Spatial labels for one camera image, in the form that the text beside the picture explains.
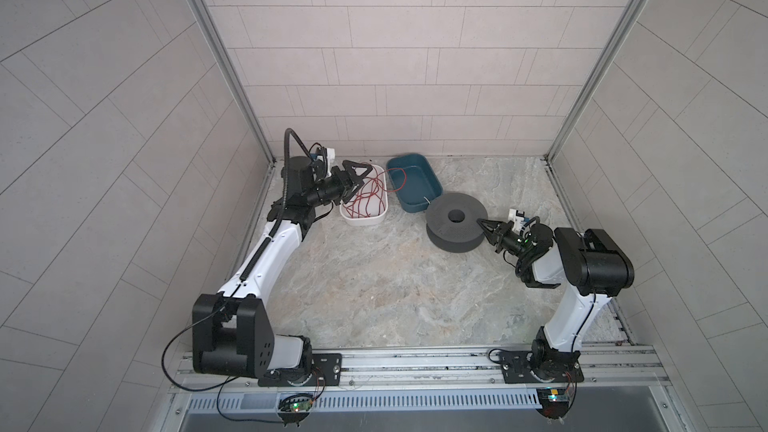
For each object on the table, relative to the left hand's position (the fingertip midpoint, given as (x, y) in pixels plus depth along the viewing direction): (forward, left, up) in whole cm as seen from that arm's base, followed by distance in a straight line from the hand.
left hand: (373, 172), depth 74 cm
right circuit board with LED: (-45, -43, -29) cm, 68 cm away
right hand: (-2, -31, -22) cm, 38 cm away
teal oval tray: (+22, -12, -30) cm, 40 cm away
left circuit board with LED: (-47, +16, -25) cm, 56 cm away
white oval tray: (+8, +2, -29) cm, 30 cm away
